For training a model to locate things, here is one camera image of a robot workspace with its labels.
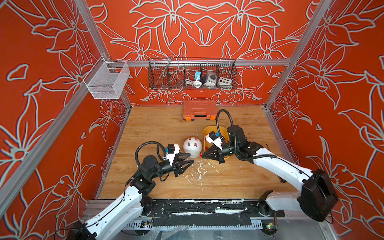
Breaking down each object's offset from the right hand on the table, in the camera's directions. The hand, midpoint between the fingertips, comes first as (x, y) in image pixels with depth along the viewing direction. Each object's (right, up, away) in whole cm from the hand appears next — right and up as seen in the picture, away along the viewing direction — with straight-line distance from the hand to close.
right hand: (202, 157), depth 69 cm
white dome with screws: (-4, +3, +16) cm, 17 cm away
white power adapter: (+7, +43, +22) cm, 48 cm away
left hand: (-5, 0, -1) cm, 5 cm away
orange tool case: (0, +25, +41) cm, 48 cm away
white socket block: (+16, +42, +25) cm, 52 cm away
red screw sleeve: (-1, +1, +1) cm, 1 cm away
